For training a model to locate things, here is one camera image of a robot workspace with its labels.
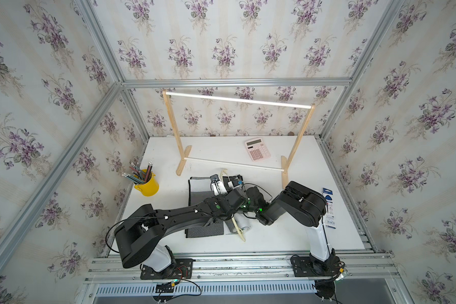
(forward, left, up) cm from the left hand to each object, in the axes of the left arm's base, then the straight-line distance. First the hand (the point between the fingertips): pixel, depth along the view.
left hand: (230, 196), depth 86 cm
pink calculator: (+33, -17, -5) cm, 37 cm away
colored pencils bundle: (+8, +44, +5) cm, 45 cm away
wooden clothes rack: (+21, -30, -2) cm, 37 cm away
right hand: (-2, +5, -4) cm, 7 cm away
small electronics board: (-33, +25, -10) cm, 43 cm away
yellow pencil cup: (+4, +39, -1) cm, 39 cm away
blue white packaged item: (-8, -46, -6) cm, 47 cm away
